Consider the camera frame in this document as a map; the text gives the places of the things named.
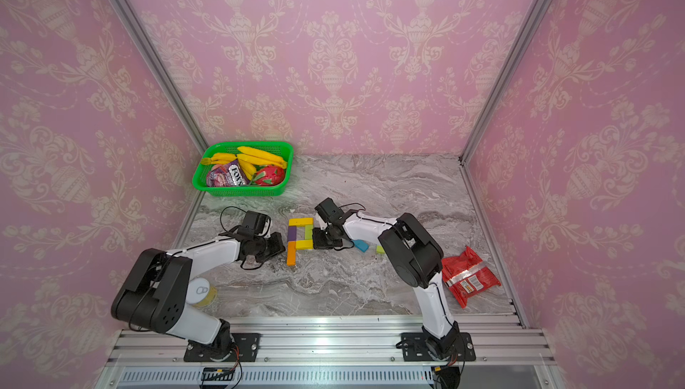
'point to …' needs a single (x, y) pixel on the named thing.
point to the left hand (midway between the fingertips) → (287, 248)
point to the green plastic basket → (283, 150)
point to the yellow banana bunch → (247, 158)
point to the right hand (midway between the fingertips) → (310, 251)
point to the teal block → (361, 244)
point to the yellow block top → (301, 221)
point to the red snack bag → (466, 276)
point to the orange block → (291, 253)
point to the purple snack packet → (227, 175)
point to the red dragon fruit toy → (269, 176)
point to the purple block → (292, 234)
